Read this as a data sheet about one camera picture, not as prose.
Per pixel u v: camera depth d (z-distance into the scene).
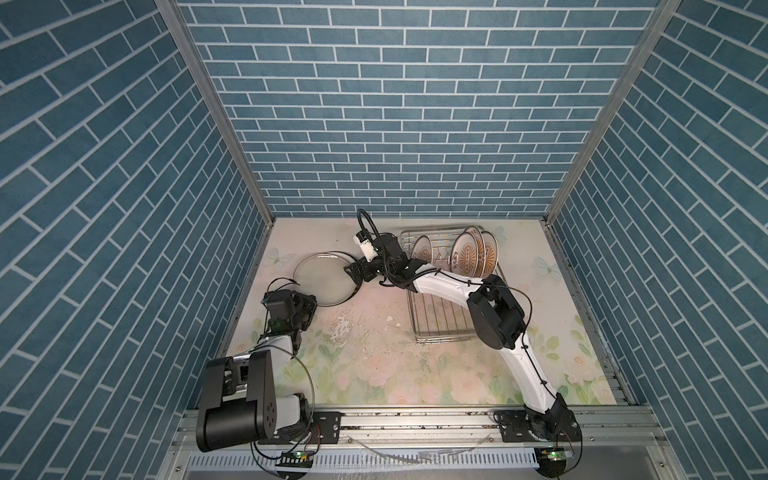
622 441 0.72
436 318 0.91
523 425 0.73
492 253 0.95
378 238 0.72
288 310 0.72
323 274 0.96
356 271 0.86
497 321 0.57
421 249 0.99
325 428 0.72
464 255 0.99
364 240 0.83
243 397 0.43
